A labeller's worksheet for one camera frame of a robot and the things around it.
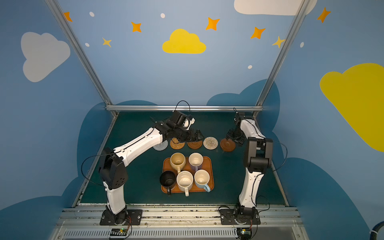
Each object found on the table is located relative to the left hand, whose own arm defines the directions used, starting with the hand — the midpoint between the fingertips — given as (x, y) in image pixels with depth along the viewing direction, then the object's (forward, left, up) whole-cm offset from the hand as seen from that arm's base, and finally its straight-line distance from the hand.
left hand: (198, 136), depth 82 cm
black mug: (-18, +17, -16) cm, 30 cm away
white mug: (-18, +7, -19) cm, 27 cm away
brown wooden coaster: (+7, +1, -20) cm, 21 cm away
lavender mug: (-6, +1, -17) cm, 19 cm away
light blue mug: (-17, -3, -18) cm, 25 cm away
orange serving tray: (-8, -6, -20) cm, 23 cm away
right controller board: (-43, -24, -23) cm, 54 cm away
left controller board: (-43, +39, -24) cm, 63 cm away
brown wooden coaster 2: (+7, -21, -20) cm, 30 cm away
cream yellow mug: (-6, +12, -19) cm, 23 cm away
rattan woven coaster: (+7, +15, -19) cm, 25 cm away
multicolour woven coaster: (+9, -10, -20) cm, 24 cm away
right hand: (+8, -24, -14) cm, 29 cm away
